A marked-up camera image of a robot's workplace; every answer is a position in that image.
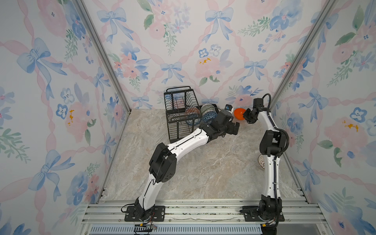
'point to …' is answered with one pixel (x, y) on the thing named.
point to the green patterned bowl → (207, 107)
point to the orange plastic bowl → (238, 113)
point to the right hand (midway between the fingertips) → (244, 115)
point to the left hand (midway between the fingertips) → (234, 121)
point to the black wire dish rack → (182, 109)
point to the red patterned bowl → (191, 110)
